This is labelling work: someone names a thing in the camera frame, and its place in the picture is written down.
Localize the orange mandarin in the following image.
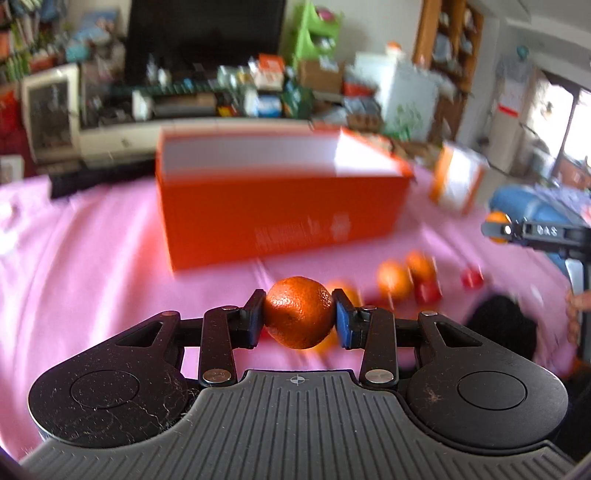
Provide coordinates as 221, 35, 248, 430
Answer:
406, 251, 437, 283
482, 211, 512, 244
263, 276, 335, 350
377, 260, 414, 302

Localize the right human hand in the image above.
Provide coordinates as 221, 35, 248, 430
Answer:
566, 290, 591, 344

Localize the red tomato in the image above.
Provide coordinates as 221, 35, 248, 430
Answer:
414, 280, 443, 305
460, 266, 485, 290

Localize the white orange carton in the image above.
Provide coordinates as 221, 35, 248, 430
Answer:
429, 142, 490, 216

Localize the orange cardboard box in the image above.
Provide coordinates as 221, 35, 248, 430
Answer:
156, 127, 414, 271

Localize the pink bed sheet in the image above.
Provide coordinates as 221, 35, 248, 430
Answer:
1, 170, 576, 458

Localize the wooden bookshelf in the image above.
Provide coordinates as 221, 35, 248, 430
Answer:
413, 0, 485, 140

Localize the white TV cabinet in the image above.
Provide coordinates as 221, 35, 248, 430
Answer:
20, 64, 311, 169

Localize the green plastic shelf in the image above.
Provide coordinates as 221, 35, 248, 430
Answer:
288, 1, 344, 68

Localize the black television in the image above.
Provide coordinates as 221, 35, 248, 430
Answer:
124, 0, 286, 85

